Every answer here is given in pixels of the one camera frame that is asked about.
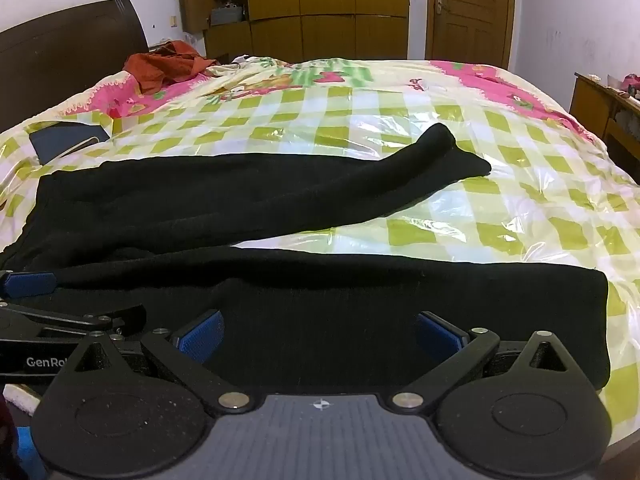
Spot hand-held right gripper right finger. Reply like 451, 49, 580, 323
390, 311, 581, 413

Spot checkered plastic-covered bedspread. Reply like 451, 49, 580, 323
0, 55, 640, 443

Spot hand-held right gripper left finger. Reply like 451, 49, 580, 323
65, 309, 251, 414

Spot brown wooden side desk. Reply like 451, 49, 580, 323
569, 72, 640, 161

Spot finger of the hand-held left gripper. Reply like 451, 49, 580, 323
0, 304, 148, 335
0, 270, 60, 302

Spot black pants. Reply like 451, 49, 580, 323
0, 122, 612, 397

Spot dark wooden headboard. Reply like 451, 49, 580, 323
0, 0, 150, 133

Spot grey box in wardrobe niche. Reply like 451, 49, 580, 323
210, 5, 247, 27

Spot brown wooden door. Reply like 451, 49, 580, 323
425, 0, 516, 71

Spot red-orange crumpled cloth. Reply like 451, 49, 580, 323
123, 41, 218, 95

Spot brown wooden wardrobe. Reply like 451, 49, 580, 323
175, 0, 412, 63

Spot dark blue flat object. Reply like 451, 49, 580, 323
28, 121, 112, 166

